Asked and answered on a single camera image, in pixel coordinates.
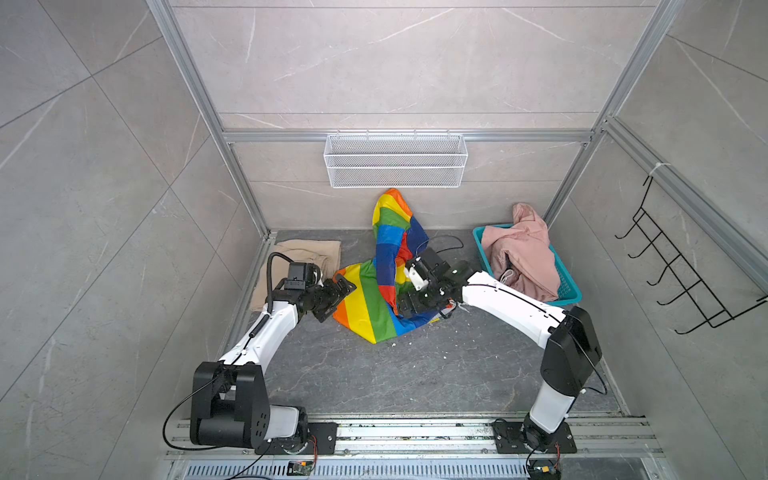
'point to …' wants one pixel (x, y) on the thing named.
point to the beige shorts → (326, 254)
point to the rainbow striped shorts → (372, 311)
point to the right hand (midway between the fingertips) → (411, 302)
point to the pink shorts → (521, 254)
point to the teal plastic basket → (569, 291)
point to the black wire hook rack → (709, 307)
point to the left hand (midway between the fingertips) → (347, 289)
